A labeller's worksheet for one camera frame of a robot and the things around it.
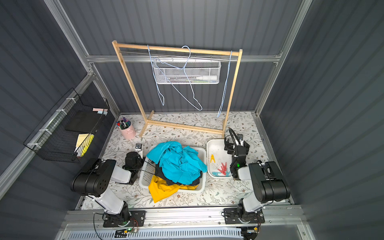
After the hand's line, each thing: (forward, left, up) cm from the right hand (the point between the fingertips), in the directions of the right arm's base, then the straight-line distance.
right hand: (239, 140), depth 91 cm
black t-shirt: (-21, +47, 0) cm, 51 cm away
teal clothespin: (-18, +15, -9) cm, 25 cm away
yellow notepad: (-18, +74, +24) cm, 80 cm away
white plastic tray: (-8, +12, -10) cm, 18 cm away
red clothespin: (-15, +10, -9) cm, 20 cm away
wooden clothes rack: (+23, +64, -8) cm, 68 cm away
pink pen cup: (+9, +73, +1) cm, 74 cm away
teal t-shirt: (-19, +33, +6) cm, 39 cm away
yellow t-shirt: (-30, +44, +2) cm, 53 cm away
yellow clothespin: (-7, +16, -9) cm, 20 cm away
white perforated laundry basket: (-17, +53, -2) cm, 56 cm away
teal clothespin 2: (-17, +8, -10) cm, 21 cm away
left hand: (-5, +62, -9) cm, 63 cm away
